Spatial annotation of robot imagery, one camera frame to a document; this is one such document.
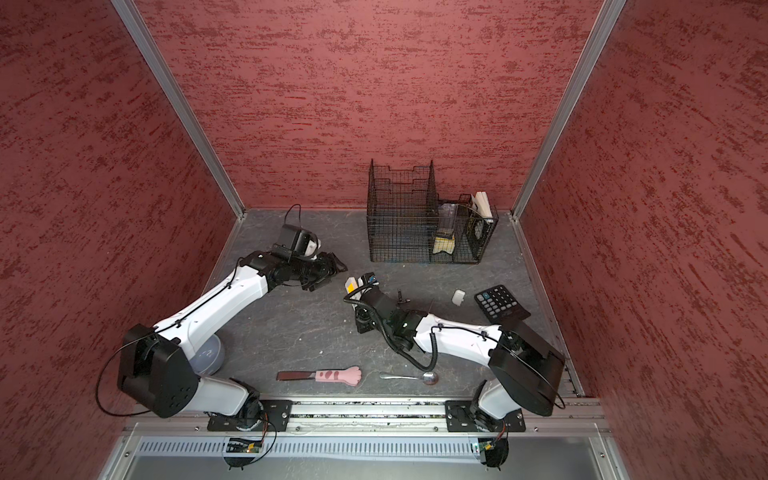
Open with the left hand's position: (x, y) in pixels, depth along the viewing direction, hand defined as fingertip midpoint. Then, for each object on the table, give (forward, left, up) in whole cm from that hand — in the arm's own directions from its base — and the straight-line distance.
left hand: (340, 279), depth 82 cm
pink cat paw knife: (-22, -4, -14) cm, 26 cm away
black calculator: (0, -49, -14) cm, 51 cm away
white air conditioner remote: (0, -3, -3) cm, 4 cm away
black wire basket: (+37, -21, -17) cm, 46 cm away
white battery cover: (+4, -37, -17) cm, 41 cm away
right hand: (-8, -5, -7) cm, 12 cm away
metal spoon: (-22, -25, -15) cm, 36 cm away
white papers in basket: (+28, -44, +4) cm, 52 cm away
